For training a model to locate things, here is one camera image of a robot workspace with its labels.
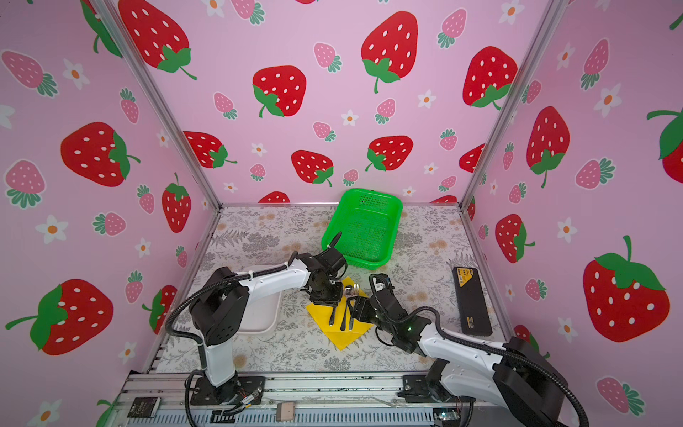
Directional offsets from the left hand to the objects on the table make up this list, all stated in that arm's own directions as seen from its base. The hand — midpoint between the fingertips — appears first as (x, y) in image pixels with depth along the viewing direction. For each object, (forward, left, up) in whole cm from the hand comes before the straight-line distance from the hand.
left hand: (342, 304), depth 88 cm
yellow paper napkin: (-3, +6, -2) cm, 7 cm away
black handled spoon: (+5, -2, -1) cm, 5 cm away
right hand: (-2, -3, +6) cm, 7 cm away
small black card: (-29, +52, -1) cm, 60 cm away
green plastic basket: (+40, -10, -2) cm, 41 cm away
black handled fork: (-6, 0, -3) cm, 7 cm away
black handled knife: (-4, +3, -1) cm, 5 cm away
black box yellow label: (-3, -44, -1) cm, 44 cm away
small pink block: (-30, +14, -1) cm, 33 cm away
